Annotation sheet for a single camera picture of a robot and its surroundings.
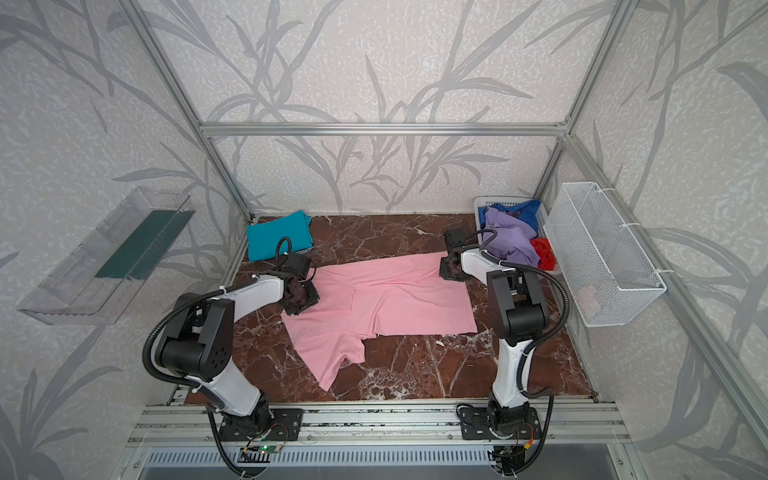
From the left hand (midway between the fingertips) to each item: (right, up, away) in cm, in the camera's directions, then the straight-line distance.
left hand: (316, 291), depth 96 cm
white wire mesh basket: (+71, +10, -34) cm, 79 cm away
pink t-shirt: (+14, -3, +1) cm, 15 cm away
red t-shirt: (+75, +11, 0) cm, 76 cm away
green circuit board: (-4, -33, -25) cm, 42 cm away
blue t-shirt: (+75, +28, +16) cm, 82 cm away
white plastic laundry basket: (+80, +21, +12) cm, 83 cm away
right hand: (+45, +9, +7) cm, 47 cm away
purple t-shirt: (+60, +17, -8) cm, 63 cm away
